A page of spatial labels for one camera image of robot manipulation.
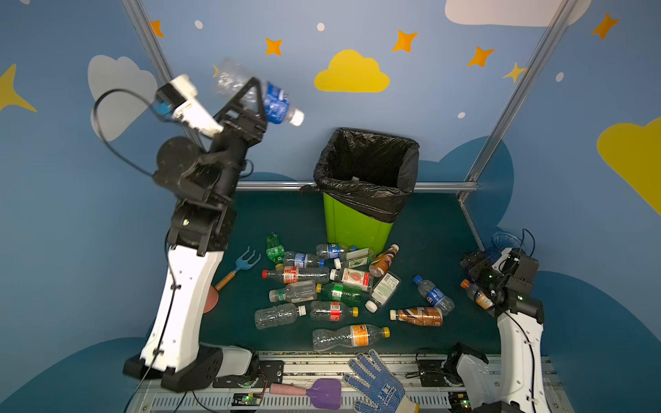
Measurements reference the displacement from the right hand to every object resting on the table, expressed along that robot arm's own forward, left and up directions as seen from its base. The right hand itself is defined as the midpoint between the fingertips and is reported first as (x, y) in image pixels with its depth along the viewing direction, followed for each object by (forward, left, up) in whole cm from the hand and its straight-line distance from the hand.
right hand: (475, 260), depth 78 cm
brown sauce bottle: (+5, +26, -14) cm, 31 cm away
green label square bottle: (+9, +35, -16) cm, 39 cm away
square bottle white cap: (-4, +26, -16) cm, 30 cm away
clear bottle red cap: (-1, +58, -14) cm, 59 cm away
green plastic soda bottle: (+10, +67, -16) cm, 70 cm away
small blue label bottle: (-3, +10, -16) cm, 19 cm away
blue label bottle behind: (+9, +45, -14) cm, 48 cm away
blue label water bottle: (+5, +56, -13) cm, 57 cm away
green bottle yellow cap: (-6, +41, -14) cm, 44 cm away
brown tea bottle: (-13, +16, -15) cm, 25 cm away
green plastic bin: (+13, +40, -2) cm, 42 cm away
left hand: (+4, +57, +48) cm, 75 cm away
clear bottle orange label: (-20, +37, -13) cm, 44 cm away
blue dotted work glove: (-34, +27, -19) cm, 47 cm away
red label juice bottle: (-1, +35, -15) cm, 38 cm away
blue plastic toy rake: (+5, +80, -17) cm, 82 cm away
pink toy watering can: (-11, +85, -16) cm, 87 cm away
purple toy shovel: (-35, +44, -17) cm, 59 cm away
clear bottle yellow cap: (-13, +44, -14) cm, 48 cm away
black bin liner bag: (+37, +31, +1) cm, 48 cm away
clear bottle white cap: (-16, +61, -13) cm, 64 cm away
